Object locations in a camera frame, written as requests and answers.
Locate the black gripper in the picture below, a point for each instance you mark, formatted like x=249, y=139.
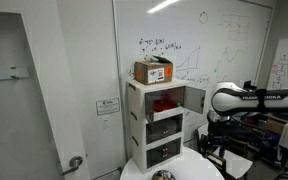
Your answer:
x=215, y=141

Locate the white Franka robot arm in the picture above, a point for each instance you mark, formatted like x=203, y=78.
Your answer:
x=250, y=100

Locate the white three-tier cabinet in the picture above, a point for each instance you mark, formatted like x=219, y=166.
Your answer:
x=138, y=126

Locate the tinted open cabinet door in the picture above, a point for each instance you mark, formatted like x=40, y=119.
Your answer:
x=194, y=99

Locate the small green object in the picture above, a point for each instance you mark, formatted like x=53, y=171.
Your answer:
x=179, y=104

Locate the white wall sign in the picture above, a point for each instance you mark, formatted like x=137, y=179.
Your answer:
x=107, y=106

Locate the white coat hook rack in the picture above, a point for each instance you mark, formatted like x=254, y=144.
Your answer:
x=4, y=73

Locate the white seat wooden chair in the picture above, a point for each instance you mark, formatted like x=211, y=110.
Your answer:
x=235, y=163

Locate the large wall whiteboard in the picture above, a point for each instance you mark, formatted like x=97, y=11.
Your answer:
x=190, y=36

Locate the red object in cabinet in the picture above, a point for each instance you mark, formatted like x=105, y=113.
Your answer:
x=164, y=105

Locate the white light switch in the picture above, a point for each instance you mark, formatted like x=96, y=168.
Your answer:
x=107, y=122

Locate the white room door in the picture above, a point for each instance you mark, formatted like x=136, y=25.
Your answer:
x=14, y=116

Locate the brown cardboard box with labels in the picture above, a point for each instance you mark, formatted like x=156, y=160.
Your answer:
x=152, y=72

